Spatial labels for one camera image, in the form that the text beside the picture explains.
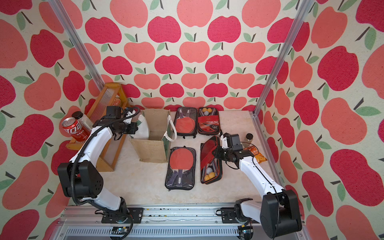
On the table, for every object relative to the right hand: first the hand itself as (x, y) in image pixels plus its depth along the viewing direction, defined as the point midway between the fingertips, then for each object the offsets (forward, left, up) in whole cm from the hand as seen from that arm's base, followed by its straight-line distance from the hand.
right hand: (215, 154), depth 85 cm
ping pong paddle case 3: (-9, +19, -7) cm, 23 cm away
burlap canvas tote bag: (+20, +42, -8) cm, 47 cm away
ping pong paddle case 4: (-6, +2, -3) cm, 7 cm away
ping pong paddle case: (+32, +22, -9) cm, 40 cm away
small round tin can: (+29, +69, +10) cm, 75 cm away
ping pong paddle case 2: (+32, +4, -7) cm, 33 cm away
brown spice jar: (+14, -21, 0) cm, 26 cm away
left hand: (+8, +46, +9) cm, 48 cm away
